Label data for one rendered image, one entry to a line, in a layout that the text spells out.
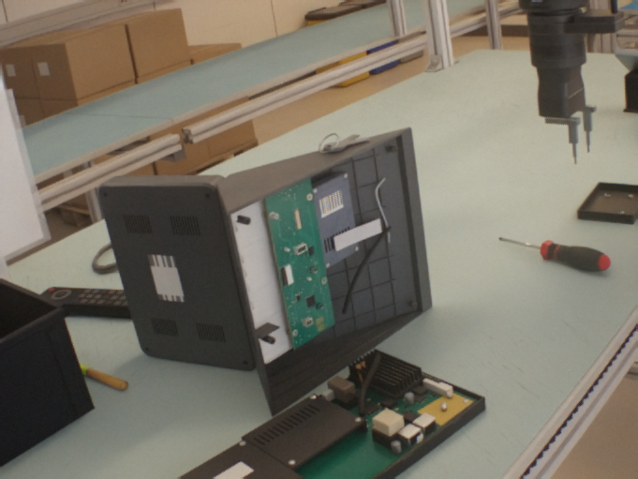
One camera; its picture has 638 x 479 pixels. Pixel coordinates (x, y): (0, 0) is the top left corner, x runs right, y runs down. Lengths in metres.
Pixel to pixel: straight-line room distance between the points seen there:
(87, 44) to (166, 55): 0.52
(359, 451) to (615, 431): 1.69
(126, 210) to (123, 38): 3.53
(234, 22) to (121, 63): 2.06
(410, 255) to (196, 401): 0.27
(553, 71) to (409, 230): 0.32
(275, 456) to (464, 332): 0.27
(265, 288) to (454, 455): 0.23
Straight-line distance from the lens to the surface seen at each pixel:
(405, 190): 0.85
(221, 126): 2.43
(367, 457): 0.68
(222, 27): 6.17
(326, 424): 0.71
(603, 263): 0.95
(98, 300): 1.05
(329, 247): 0.80
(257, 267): 0.74
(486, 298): 0.92
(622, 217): 1.09
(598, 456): 2.26
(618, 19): 1.05
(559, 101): 1.07
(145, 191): 0.81
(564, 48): 1.06
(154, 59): 4.47
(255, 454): 0.69
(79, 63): 4.19
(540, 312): 0.89
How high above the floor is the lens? 1.44
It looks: 22 degrees down
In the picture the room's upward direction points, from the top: 9 degrees counter-clockwise
